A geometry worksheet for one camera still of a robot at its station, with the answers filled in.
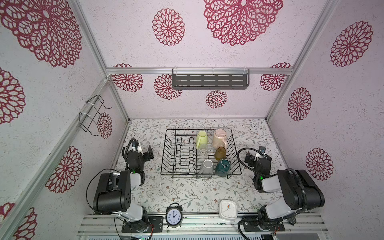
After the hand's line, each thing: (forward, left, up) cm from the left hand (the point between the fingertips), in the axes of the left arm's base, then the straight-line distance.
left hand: (143, 147), depth 93 cm
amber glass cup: (-4, -48, -2) cm, 48 cm away
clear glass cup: (-3, -37, 0) cm, 37 cm away
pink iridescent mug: (+4, -47, +4) cm, 47 cm away
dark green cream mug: (-15, -47, +3) cm, 50 cm away
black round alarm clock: (-37, -21, -5) cm, 43 cm away
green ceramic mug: (+5, -36, +2) cm, 37 cm away
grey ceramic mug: (-15, -38, +3) cm, 41 cm away
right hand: (-3, -70, 0) cm, 71 cm away
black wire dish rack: (-4, -22, -3) cm, 23 cm away
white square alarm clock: (-34, -49, -5) cm, 60 cm away
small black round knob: (-39, -80, -8) cm, 90 cm away
